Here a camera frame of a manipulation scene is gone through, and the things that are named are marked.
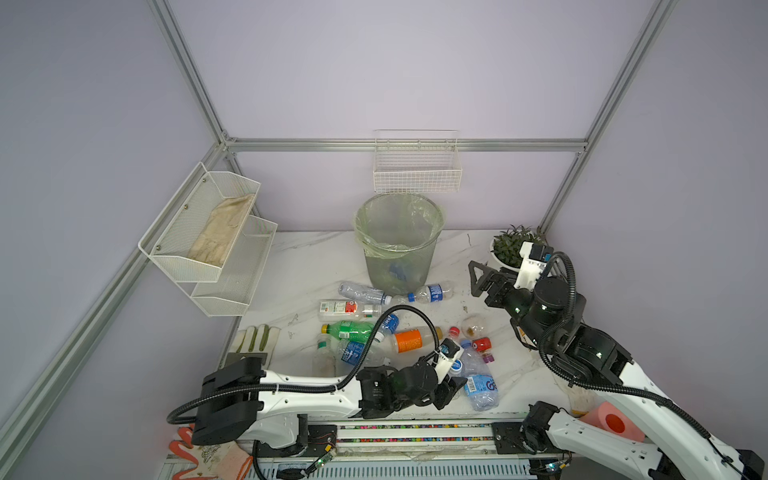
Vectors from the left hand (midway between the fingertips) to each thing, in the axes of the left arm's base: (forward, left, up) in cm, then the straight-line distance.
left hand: (456, 374), depth 70 cm
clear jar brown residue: (+18, -10, -11) cm, 24 cm away
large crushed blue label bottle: (0, -8, -10) cm, 13 cm away
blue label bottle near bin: (+29, +2, -9) cm, 31 cm away
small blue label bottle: (+17, +16, -10) cm, 25 cm away
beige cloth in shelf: (+31, +63, +15) cm, 72 cm away
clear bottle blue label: (+9, +27, -9) cm, 29 cm away
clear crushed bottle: (+31, +25, -12) cm, 42 cm away
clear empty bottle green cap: (+8, +35, -13) cm, 38 cm away
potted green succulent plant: (+42, -22, 0) cm, 48 cm away
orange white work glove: (-16, +55, -14) cm, 59 cm away
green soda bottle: (+16, +28, -10) cm, 34 cm away
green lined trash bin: (+49, +13, -2) cm, 51 cm away
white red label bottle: (+23, +29, -9) cm, 38 cm away
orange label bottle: (+13, +9, -9) cm, 19 cm away
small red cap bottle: (+12, -11, -11) cm, 20 cm away
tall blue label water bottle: (+36, +14, -6) cm, 39 cm away
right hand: (+15, -3, +23) cm, 27 cm away
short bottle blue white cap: (-1, +1, +6) cm, 6 cm away
